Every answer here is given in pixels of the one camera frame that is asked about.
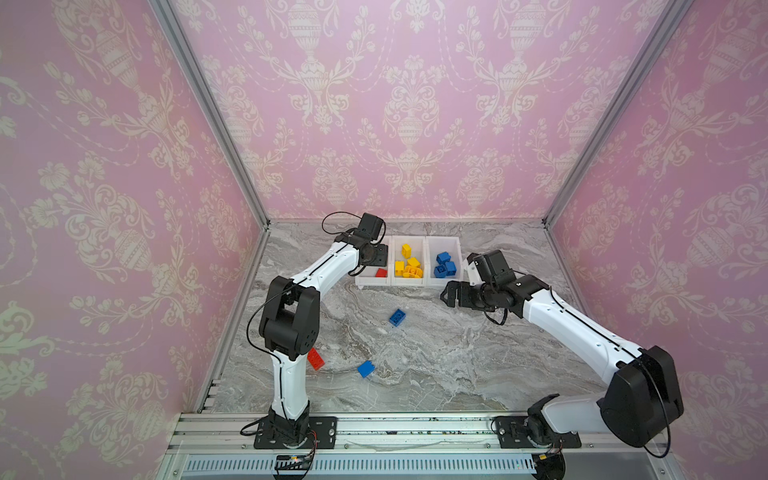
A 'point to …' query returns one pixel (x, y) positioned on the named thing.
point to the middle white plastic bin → (419, 253)
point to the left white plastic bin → (374, 275)
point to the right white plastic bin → (442, 244)
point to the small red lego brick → (381, 273)
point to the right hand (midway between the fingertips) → (455, 297)
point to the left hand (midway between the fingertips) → (377, 256)
